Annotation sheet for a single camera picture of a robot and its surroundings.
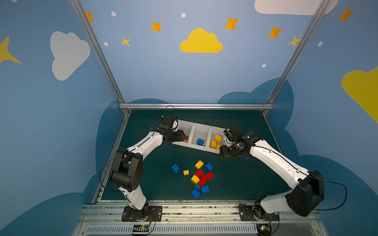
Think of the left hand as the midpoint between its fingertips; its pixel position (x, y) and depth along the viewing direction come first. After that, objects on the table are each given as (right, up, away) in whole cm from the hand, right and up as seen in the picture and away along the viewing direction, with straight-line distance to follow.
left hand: (183, 134), depth 92 cm
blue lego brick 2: (-4, -21, -4) cm, 22 cm away
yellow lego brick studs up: (+10, -19, -2) cm, 22 cm away
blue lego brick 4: (+8, -32, -12) cm, 35 cm away
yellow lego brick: (+7, -26, -8) cm, 28 cm away
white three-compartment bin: (+13, -3, +13) cm, 18 cm away
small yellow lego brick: (+2, -23, -4) cm, 23 cm away
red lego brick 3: (+16, -24, -6) cm, 30 cm away
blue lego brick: (+11, -6, +9) cm, 15 cm away
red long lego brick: (+12, -26, -8) cm, 30 cm away
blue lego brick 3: (+16, -20, -2) cm, 26 cm away
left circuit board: (-21, -46, -19) cm, 54 cm away
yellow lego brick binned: (+20, -7, +6) cm, 23 cm away
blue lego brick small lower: (+9, -29, -10) cm, 32 cm away
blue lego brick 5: (+13, -31, -10) cm, 35 cm away
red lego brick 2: (+10, -23, -5) cm, 26 cm away
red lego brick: (+2, -3, +7) cm, 8 cm away
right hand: (+25, -10, -11) cm, 29 cm away
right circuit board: (+42, -47, -19) cm, 66 cm away
